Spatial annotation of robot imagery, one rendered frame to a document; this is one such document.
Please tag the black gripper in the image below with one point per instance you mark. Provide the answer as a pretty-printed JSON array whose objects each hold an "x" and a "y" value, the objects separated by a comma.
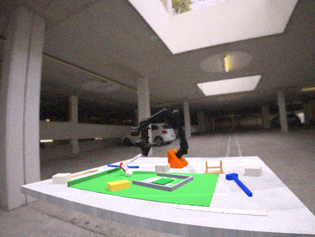
[{"x": 147, "y": 146}]

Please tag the white cube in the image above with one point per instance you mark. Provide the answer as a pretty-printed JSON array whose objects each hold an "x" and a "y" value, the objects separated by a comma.
[
  {"x": 253, "y": 171},
  {"x": 62, "y": 178},
  {"x": 162, "y": 167}
]

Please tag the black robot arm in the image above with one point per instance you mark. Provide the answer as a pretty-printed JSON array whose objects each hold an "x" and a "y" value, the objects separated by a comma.
[{"x": 143, "y": 129}]

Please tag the yellow rectangular block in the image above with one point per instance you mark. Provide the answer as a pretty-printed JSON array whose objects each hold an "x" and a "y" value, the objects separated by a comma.
[{"x": 118, "y": 185}]

